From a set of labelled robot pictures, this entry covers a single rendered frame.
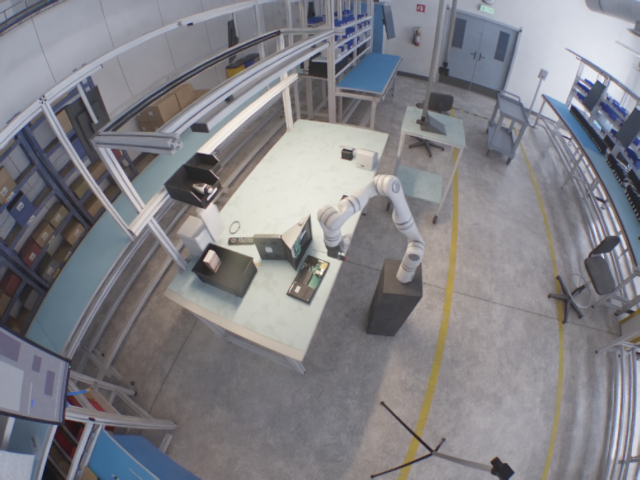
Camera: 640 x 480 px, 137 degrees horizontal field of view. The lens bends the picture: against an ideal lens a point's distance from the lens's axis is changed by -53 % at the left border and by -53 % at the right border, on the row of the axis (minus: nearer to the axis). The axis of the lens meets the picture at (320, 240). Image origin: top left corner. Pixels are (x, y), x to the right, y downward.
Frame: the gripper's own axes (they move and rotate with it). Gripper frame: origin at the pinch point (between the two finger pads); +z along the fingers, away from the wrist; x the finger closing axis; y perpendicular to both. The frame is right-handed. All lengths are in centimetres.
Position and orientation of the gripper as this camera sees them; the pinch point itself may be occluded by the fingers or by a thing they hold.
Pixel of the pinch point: (340, 258)
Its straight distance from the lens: 127.4
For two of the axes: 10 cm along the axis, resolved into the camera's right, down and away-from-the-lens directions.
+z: 1.0, 4.6, 8.8
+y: -9.3, -2.8, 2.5
